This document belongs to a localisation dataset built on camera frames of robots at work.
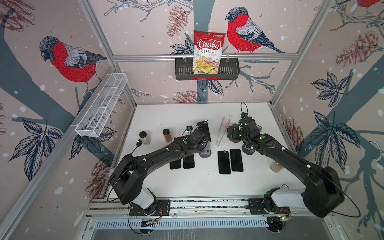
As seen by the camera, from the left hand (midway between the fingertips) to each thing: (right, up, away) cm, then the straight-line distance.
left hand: (196, 146), depth 84 cm
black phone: (+17, -11, +6) cm, 21 cm away
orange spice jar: (-19, +5, +9) cm, 21 cm away
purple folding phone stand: (+7, -4, +4) cm, 9 cm away
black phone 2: (+25, -10, +7) cm, 28 cm away
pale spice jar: (-33, +3, +8) cm, 34 cm away
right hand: (+21, +8, +1) cm, 23 cm away
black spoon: (-39, -1, +13) cm, 41 cm away
